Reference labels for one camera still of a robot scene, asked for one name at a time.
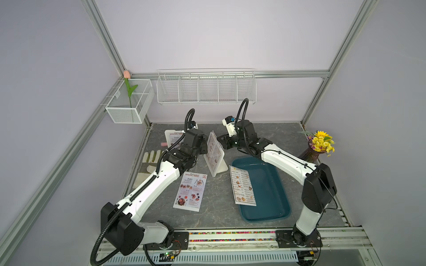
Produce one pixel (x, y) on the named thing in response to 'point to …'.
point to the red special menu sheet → (191, 192)
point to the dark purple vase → (309, 154)
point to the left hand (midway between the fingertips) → (201, 141)
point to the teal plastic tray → (270, 195)
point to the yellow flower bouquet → (320, 141)
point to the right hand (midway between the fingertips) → (217, 137)
